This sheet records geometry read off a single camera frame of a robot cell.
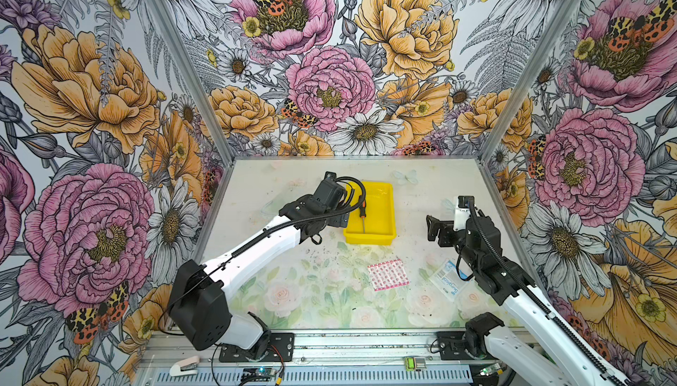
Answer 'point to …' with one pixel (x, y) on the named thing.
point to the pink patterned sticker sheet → (388, 275)
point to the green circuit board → (258, 374)
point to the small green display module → (412, 363)
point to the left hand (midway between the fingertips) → (327, 215)
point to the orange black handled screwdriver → (362, 211)
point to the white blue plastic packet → (447, 280)
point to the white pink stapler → (186, 367)
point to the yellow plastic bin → (379, 221)
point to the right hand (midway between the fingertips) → (443, 225)
